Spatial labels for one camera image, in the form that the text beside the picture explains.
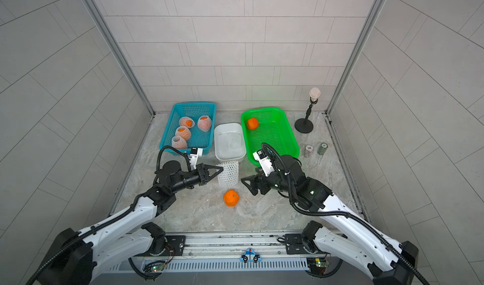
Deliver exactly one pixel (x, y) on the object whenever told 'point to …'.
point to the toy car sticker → (250, 256)
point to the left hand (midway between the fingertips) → (224, 170)
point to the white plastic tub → (222, 152)
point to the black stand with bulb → (305, 125)
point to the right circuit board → (317, 265)
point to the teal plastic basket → (199, 139)
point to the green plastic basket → (268, 126)
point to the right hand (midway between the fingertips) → (249, 177)
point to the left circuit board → (155, 267)
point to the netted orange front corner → (178, 142)
